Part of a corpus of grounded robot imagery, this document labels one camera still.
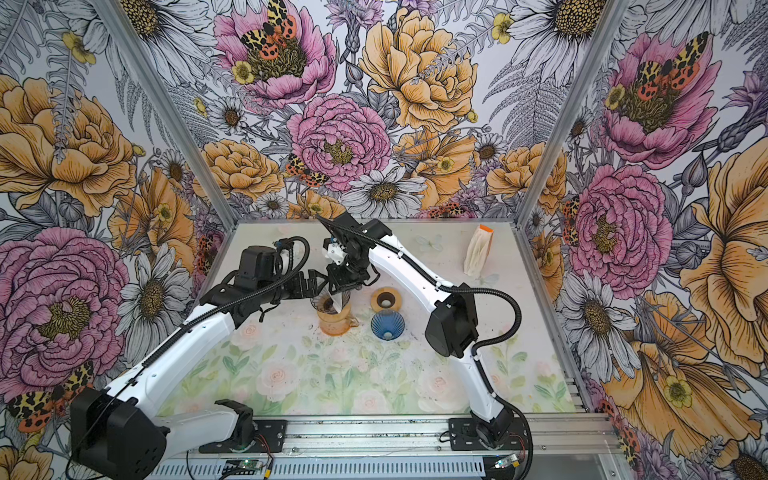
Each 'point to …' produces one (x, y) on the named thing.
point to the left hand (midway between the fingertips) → (314, 289)
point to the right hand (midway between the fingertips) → (338, 297)
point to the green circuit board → (242, 467)
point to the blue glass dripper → (387, 325)
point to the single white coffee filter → (337, 298)
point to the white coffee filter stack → (478, 251)
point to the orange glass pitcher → (340, 328)
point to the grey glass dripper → (324, 304)
